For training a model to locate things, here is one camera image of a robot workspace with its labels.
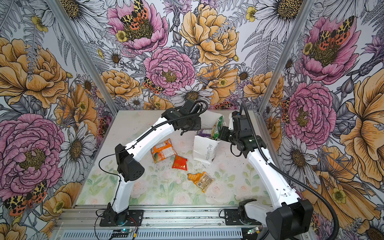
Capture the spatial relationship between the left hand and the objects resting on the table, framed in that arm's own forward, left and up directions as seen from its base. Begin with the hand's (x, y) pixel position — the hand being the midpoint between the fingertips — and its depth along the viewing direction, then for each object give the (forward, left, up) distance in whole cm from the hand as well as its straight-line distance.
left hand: (196, 129), depth 83 cm
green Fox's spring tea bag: (-1, -11, 0) cm, 11 cm away
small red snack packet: (-10, +9, -20) cm, 25 cm away
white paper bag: (-9, -4, -4) cm, 11 cm away
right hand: (-6, -12, +2) cm, 13 cm away
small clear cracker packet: (-22, -4, -21) cm, 30 cm away
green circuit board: (-44, +36, -23) cm, 61 cm away
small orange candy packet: (-19, +1, -21) cm, 28 cm away
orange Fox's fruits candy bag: (-3, +20, -18) cm, 27 cm away
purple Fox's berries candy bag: (+5, -5, -10) cm, 12 cm away
